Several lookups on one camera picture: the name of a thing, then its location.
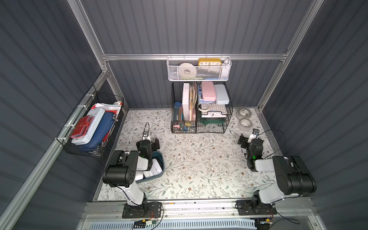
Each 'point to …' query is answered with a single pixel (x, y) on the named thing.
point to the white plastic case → (97, 114)
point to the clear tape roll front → (245, 124)
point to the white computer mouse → (155, 169)
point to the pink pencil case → (208, 91)
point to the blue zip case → (106, 123)
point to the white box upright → (186, 101)
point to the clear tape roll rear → (243, 113)
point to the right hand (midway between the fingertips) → (251, 138)
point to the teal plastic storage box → (157, 155)
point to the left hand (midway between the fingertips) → (149, 139)
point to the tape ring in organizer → (204, 110)
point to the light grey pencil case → (222, 97)
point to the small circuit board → (142, 224)
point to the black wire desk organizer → (201, 107)
